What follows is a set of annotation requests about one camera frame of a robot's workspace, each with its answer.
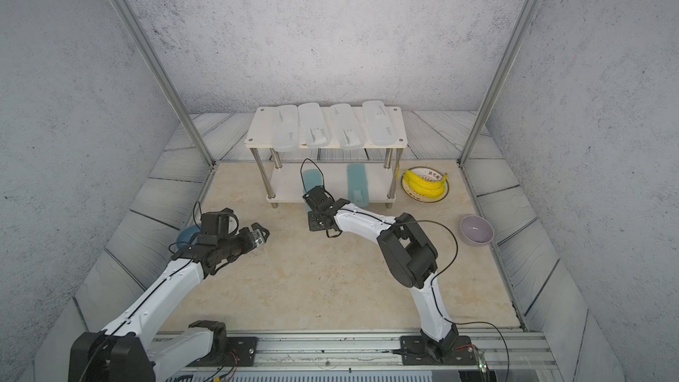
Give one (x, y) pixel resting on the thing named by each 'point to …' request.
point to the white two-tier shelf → (352, 152)
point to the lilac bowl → (476, 230)
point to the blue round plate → (185, 237)
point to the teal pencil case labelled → (357, 185)
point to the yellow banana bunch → (421, 187)
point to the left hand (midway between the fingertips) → (263, 237)
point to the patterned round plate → (431, 175)
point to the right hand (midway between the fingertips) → (317, 221)
